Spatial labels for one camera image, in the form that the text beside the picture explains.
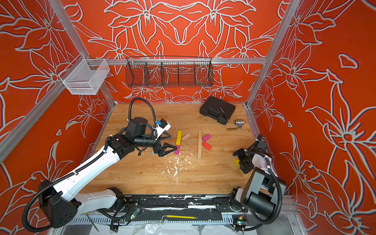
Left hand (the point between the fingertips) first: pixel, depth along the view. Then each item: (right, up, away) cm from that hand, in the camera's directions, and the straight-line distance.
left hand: (173, 140), depth 69 cm
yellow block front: (+1, -1, +31) cm, 31 cm away
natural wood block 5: (+6, -8, +26) cm, 27 cm away
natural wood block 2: (+16, -7, +26) cm, 31 cm away
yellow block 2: (+37, -17, +19) cm, 45 cm away
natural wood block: (+16, 0, +31) cm, 35 cm away
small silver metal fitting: (+45, +7, +34) cm, 57 cm away
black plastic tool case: (+30, +17, +38) cm, 51 cm away
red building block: (+20, -8, +25) cm, 33 cm away
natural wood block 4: (+6, -2, +29) cm, 30 cm away
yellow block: (+1, -5, +27) cm, 27 cm away
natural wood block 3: (+15, -11, +21) cm, 28 cm away
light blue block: (-8, -4, -7) cm, 11 cm away
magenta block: (+20, -3, +29) cm, 35 cm away
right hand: (+38, -14, +17) cm, 44 cm away
